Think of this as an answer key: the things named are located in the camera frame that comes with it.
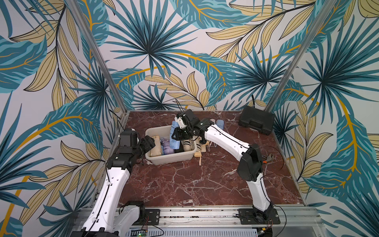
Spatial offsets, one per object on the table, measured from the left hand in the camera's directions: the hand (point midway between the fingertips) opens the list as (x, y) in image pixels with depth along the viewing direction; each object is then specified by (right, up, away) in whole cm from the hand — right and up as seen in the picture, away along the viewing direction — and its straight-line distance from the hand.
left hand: (149, 144), depth 77 cm
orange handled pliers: (+73, -10, +18) cm, 76 cm away
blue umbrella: (+12, 0, +4) cm, 13 cm away
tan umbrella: (+1, -5, +11) cm, 12 cm away
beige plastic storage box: (+5, +6, +15) cm, 17 cm away
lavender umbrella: (+5, -2, +19) cm, 20 cm away
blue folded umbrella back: (+43, +12, +31) cm, 54 cm away
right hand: (+12, +4, +7) cm, 14 cm away
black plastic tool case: (+71, +14, +29) cm, 78 cm away
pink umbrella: (+38, +14, +31) cm, 51 cm away
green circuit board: (-2, -43, -6) cm, 43 cm away
